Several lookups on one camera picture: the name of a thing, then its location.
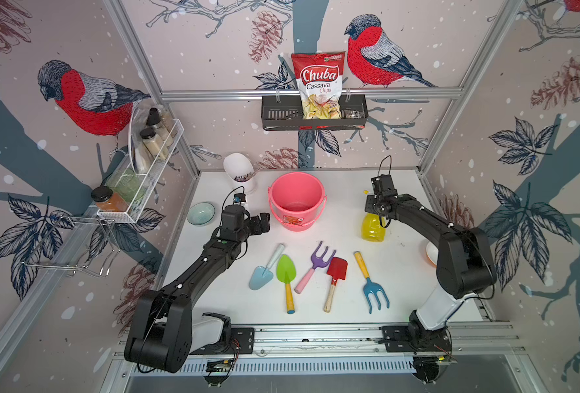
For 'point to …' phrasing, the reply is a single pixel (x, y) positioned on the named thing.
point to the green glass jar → (126, 183)
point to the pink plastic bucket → (297, 200)
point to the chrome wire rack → (81, 243)
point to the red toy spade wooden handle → (337, 270)
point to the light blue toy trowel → (263, 274)
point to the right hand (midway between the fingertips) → (372, 201)
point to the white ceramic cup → (242, 170)
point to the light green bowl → (201, 213)
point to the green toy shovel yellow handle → (287, 273)
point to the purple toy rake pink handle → (315, 263)
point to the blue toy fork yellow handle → (371, 287)
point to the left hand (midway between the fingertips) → (262, 210)
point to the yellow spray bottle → (372, 229)
